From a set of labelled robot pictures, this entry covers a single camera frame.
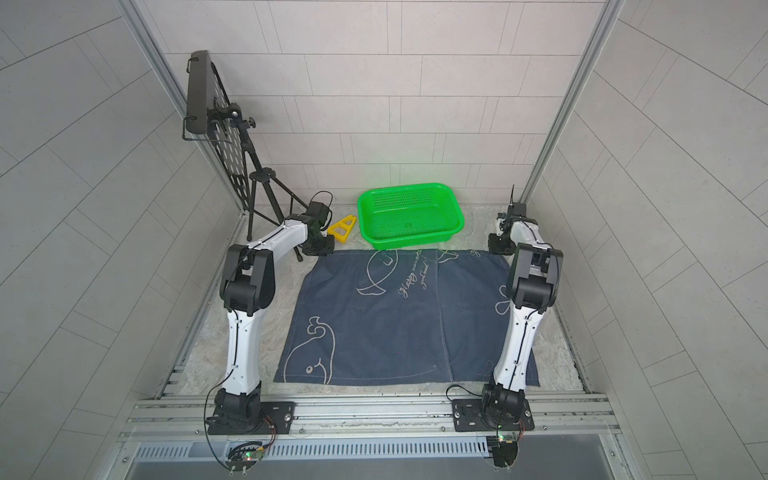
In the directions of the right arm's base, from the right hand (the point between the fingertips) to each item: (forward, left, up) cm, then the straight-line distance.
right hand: (500, 243), depth 107 cm
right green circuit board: (-60, +16, 0) cm, 62 cm away
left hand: (+2, +61, +2) cm, 61 cm away
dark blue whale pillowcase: (-26, +36, +1) cm, 45 cm away
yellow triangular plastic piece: (+8, +58, +4) cm, 59 cm away
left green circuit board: (-58, +74, +4) cm, 94 cm away
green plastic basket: (+12, +32, +4) cm, 35 cm away
